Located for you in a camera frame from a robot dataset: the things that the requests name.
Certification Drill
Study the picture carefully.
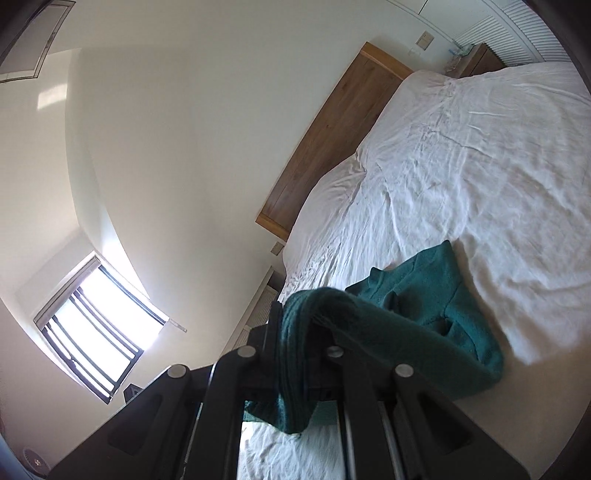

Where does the window with dark frame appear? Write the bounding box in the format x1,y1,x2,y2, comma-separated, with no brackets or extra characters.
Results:
34,253,177,404

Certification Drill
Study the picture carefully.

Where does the white bed duvet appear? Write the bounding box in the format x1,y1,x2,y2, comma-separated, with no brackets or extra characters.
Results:
237,61,591,480

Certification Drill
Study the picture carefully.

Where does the wooden nightstand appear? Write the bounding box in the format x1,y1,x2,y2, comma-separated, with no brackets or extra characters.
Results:
446,43,506,79

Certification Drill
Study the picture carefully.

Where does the beige wall switch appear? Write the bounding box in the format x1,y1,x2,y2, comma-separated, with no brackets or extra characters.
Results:
270,242,284,256
416,31,434,50

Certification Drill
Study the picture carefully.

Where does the white air conditioner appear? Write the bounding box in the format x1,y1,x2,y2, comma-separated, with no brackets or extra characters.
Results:
1,1,76,83

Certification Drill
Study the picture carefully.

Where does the wooden headboard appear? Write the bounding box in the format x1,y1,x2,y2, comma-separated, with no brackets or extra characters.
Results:
256,42,413,241

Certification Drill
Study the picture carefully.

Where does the white wardrobe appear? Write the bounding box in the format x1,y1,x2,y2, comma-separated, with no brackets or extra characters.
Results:
394,0,570,66

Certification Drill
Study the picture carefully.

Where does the beige left wall switch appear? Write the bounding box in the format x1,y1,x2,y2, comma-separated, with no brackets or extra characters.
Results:
270,242,284,256

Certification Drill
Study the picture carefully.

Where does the green knitted sweater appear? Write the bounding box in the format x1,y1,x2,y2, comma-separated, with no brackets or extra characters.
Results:
245,241,504,434

